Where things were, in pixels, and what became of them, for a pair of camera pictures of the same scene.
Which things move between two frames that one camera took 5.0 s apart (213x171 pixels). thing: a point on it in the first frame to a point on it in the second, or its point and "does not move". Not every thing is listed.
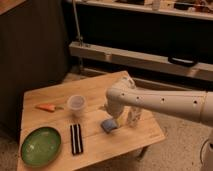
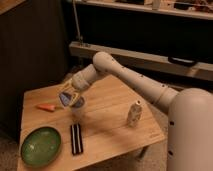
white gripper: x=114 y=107 to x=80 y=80
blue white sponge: x=108 y=125 to x=66 y=97
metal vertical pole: x=77 y=23 does not move
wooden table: x=76 y=110 does not move
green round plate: x=40 y=145 does not move
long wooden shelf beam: x=147 y=60 does not move
